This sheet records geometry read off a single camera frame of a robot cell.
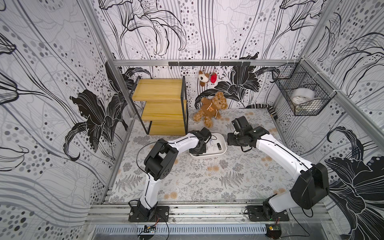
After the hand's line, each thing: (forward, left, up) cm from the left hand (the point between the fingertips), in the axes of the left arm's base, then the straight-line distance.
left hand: (198, 152), depth 96 cm
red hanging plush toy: (+36, -8, +33) cm, 49 cm away
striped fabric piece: (+41, -57, +4) cm, 70 cm away
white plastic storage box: (+5, -12, +1) cm, 13 cm away
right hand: (+2, -19, +15) cm, 25 cm away
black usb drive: (+5, -14, +1) cm, 15 cm away
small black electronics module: (-40, -36, +2) cm, 54 cm away
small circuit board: (-41, +23, -2) cm, 47 cm away
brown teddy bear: (+30, -8, +10) cm, 33 cm away
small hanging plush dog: (+35, -2, +33) cm, 48 cm away
